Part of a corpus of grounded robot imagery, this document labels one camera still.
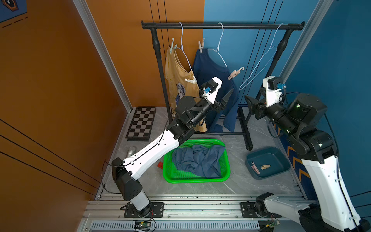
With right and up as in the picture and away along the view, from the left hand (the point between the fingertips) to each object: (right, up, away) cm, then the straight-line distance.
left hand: (224, 81), depth 54 cm
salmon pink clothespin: (+26, -43, +31) cm, 59 cm away
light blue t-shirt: (-5, -38, +29) cm, 48 cm away
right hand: (+12, -4, 0) cm, 12 cm away
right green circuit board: (+27, -66, +15) cm, 72 cm away
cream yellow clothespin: (+33, -43, +32) cm, 63 cm away
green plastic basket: (-23, -46, +31) cm, 60 cm away
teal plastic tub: (+35, -41, +36) cm, 65 cm away
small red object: (-31, -41, +31) cm, 60 cm away
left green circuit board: (-36, -67, +17) cm, 78 cm away
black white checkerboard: (-49, -19, +51) cm, 73 cm away
